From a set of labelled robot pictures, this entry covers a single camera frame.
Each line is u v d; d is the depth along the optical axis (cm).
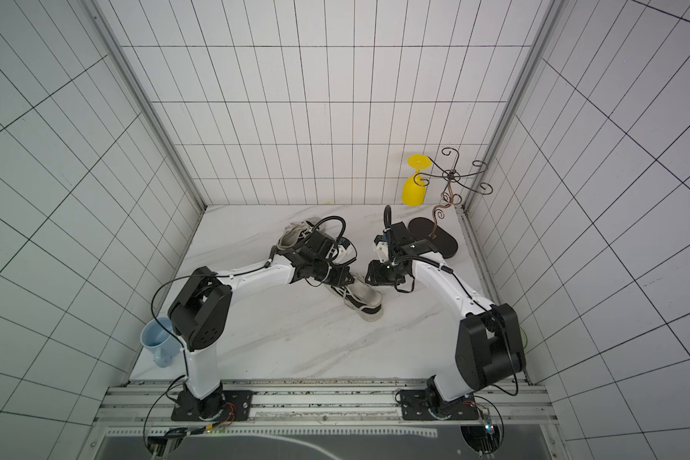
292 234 104
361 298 85
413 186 94
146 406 74
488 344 44
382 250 79
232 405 72
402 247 61
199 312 49
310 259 72
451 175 85
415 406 72
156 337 83
